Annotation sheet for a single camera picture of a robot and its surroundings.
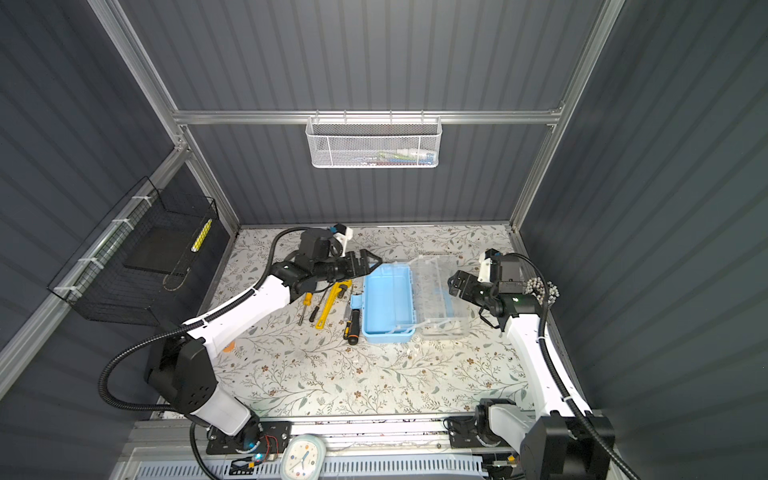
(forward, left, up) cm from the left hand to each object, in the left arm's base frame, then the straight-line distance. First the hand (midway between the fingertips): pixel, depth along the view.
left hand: (376, 263), depth 80 cm
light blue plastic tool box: (+2, -16, -23) cm, 28 cm away
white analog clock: (-40, +19, -21) cm, 49 cm away
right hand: (-6, -25, -5) cm, 26 cm away
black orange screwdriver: (-11, +8, -21) cm, 25 cm away
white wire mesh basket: (+55, +1, +5) cm, 55 cm away
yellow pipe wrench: (+7, +13, -21) cm, 26 cm away
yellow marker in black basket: (+9, +47, +4) cm, 48 cm away
